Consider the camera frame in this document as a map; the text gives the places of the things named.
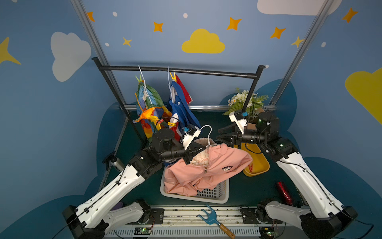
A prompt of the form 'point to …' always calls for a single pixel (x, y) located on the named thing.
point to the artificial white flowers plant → (237, 102)
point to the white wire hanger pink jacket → (209, 144)
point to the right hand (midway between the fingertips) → (221, 132)
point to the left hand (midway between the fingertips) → (206, 147)
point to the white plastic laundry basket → (220, 194)
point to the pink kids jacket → (208, 166)
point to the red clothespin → (250, 168)
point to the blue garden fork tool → (212, 219)
